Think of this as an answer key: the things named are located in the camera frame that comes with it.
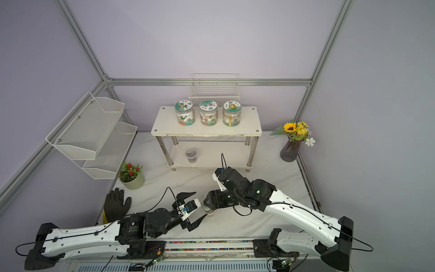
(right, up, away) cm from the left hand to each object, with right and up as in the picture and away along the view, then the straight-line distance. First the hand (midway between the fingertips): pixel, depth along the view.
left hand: (198, 203), depth 69 cm
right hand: (+6, 0, -1) cm, 6 cm away
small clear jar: (-7, +18, +24) cm, 31 cm away
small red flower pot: (-37, +8, +18) cm, 42 cm away
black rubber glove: (-46, -8, +17) cm, 50 cm away
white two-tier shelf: (+3, +28, +5) cm, 29 cm away
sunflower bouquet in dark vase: (+49, +31, +17) cm, 60 cm away
